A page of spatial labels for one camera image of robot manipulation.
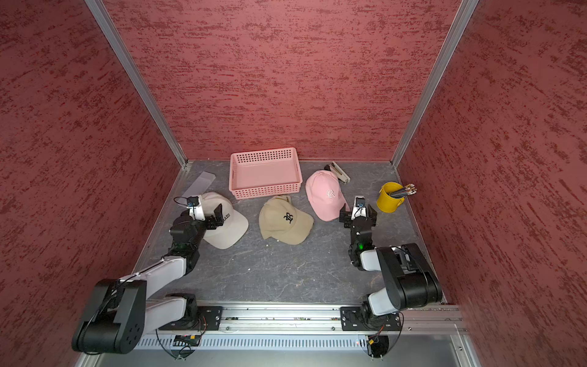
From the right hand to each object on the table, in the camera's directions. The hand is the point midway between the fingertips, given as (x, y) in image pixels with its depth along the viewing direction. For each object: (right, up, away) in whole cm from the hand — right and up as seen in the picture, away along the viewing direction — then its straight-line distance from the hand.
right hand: (356, 207), depth 92 cm
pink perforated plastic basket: (-41, +15, +22) cm, 49 cm away
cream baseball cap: (-52, -7, +5) cm, 52 cm away
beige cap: (-31, -6, 0) cm, 32 cm away
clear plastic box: (-73, +9, +19) cm, 76 cm away
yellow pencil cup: (+14, +1, +3) cm, 14 cm away
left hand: (-59, 0, -4) cm, 59 cm away
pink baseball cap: (-12, +4, +9) cm, 16 cm away
